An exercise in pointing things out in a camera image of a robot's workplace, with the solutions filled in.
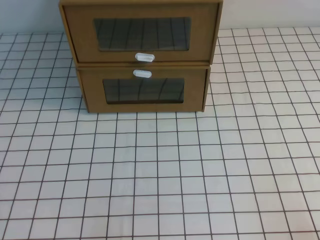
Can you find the brown cardboard drawer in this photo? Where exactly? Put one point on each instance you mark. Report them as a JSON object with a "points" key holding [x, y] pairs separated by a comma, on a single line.
{"points": [[140, 32]]}

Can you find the lower brown cardboard shoebox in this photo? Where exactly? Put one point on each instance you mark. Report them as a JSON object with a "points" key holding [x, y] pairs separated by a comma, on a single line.
{"points": [[169, 89]]}

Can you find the white black-grid tablecloth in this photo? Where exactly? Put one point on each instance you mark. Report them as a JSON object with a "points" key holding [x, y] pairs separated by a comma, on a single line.
{"points": [[246, 168]]}

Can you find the upper brown cardboard box shell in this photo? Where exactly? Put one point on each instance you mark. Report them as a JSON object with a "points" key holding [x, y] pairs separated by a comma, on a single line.
{"points": [[140, 2]]}

